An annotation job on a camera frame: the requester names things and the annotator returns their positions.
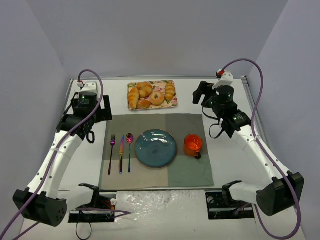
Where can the patchwork grey green placemat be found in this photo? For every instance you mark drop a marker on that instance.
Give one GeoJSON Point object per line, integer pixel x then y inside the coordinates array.
{"type": "Point", "coordinates": [182, 172]}

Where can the long croissant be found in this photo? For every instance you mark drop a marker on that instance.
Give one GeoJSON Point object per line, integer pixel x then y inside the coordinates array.
{"type": "Point", "coordinates": [133, 97]}

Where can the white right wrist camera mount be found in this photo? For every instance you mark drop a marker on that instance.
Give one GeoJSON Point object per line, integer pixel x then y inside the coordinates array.
{"type": "Point", "coordinates": [225, 78]}

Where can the curved striped croissant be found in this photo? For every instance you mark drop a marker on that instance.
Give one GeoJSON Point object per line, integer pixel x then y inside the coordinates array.
{"type": "Point", "coordinates": [145, 89]}

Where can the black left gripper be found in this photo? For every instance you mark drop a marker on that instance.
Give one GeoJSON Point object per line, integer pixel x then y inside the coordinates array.
{"type": "Point", "coordinates": [106, 108]}

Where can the iridescent spoon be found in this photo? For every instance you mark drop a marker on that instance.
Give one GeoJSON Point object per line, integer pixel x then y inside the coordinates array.
{"type": "Point", "coordinates": [129, 140]}

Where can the floral rectangular tray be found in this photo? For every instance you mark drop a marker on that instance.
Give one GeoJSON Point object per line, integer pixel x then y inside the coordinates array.
{"type": "Point", "coordinates": [157, 86]}

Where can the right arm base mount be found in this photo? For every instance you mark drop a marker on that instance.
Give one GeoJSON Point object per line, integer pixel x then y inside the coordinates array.
{"type": "Point", "coordinates": [219, 209]}

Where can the sugared bagel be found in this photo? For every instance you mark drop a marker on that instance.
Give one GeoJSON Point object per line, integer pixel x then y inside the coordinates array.
{"type": "Point", "coordinates": [157, 98]}

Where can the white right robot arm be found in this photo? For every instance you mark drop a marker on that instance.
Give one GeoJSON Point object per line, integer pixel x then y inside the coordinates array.
{"type": "Point", "coordinates": [278, 182]}

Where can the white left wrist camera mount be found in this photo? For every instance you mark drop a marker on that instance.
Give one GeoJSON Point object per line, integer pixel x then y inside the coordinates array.
{"type": "Point", "coordinates": [90, 86]}

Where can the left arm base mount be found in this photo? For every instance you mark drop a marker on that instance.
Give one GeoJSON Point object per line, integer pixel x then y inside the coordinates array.
{"type": "Point", "coordinates": [99, 200]}

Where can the blue ceramic plate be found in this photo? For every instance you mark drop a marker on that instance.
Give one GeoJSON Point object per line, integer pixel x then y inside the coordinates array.
{"type": "Point", "coordinates": [155, 148]}

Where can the striped bread roll right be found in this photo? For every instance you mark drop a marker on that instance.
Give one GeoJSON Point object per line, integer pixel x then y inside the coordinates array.
{"type": "Point", "coordinates": [169, 91]}

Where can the round sesame bun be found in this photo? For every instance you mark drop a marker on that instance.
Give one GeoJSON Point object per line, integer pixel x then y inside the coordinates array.
{"type": "Point", "coordinates": [143, 104]}

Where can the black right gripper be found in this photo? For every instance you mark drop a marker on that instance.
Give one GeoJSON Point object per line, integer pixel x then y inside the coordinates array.
{"type": "Point", "coordinates": [199, 91]}

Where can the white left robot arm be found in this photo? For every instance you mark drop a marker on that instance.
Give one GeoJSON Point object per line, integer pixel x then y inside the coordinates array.
{"type": "Point", "coordinates": [41, 201]}

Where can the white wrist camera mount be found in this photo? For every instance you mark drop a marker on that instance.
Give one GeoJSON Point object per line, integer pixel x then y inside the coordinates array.
{"type": "Point", "coordinates": [90, 86]}
{"type": "Point", "coordinates": [225, 78]}

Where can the iridescent fork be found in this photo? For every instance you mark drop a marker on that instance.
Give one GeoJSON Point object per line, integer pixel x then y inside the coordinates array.
{"type": "Point", "coordinates": [112, 144]}

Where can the orange mug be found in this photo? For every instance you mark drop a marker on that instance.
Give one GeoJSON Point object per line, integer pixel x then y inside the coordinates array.
{"type": "Point", "coordinates": [192, 146]}

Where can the iridescent knife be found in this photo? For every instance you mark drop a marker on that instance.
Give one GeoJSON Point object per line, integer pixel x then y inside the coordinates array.
{"type": "Point", "coordinates": [121, 151]}

